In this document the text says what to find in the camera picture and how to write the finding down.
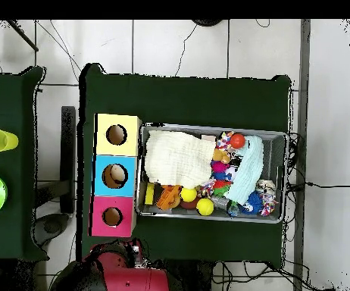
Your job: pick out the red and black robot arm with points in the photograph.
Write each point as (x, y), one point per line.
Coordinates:
(126, 279)

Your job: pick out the wooden box with three holes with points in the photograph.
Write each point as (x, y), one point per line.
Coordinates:
(132, 142)

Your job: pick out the cream muslin cloth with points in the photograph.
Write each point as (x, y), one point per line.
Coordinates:
(178, 157)

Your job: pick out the smooth yellow ball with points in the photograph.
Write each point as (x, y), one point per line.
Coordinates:
(188, 194)

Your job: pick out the orange plastic toy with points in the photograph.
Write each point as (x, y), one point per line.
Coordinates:
(169, 198)

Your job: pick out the yellow block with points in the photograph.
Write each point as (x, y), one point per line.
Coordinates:
(149, 194)

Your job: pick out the pink spiky ball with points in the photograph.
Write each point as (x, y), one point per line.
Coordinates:
(219, 166)

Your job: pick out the brown plush toy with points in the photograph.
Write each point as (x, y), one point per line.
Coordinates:
(220, 156)

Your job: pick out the yellow ball with seam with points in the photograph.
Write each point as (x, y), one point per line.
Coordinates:
(205, 206)

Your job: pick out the orange plastic ball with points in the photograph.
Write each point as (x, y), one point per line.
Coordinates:
(237, 141)

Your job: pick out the mint green muslin cloth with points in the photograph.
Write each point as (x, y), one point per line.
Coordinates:
(247, 169)

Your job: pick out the blue spiky ball with eyes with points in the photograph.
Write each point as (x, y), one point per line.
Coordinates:
(253, 201)

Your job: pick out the black flat panel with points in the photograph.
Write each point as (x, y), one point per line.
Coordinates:
(68, 157)

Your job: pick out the grey round object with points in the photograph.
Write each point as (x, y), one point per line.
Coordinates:
(50, 226)

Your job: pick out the yellow-green plastic cup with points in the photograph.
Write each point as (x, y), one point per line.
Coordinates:
(0, 141)

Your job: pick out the dark green side table cloth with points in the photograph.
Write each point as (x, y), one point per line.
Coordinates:
(8, 100)

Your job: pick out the black rod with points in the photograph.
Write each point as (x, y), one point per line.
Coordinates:
(23, 35)

